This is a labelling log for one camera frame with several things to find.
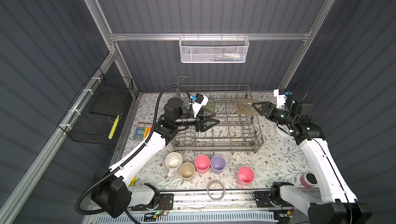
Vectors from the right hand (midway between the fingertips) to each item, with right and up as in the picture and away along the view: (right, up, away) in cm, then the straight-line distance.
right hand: (258, 108), depth 71 cm
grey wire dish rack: (-5, -17, +28) cm, 33 cm away
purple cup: (-17, -31, +14) cm, 38 cm away
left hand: (-19, -4, -5) cm, 21 cm away
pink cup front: (-3, -36, +10) cm, 37 cm away
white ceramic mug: (-42, -30, +14) cm, 53 cm away
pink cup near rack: (-26, -31, +15) cm, 44 cm away
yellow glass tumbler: (-4, +1, +8) cm, 9 cm away
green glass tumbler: (-22, -1, +12) cm, 25 cm away
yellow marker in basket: (-66, -9, -3) cm, 67 cm away
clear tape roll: (-19, -43, +7) cm, 47 cm away
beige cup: (-34, -35, +12) cm, 50 cm away
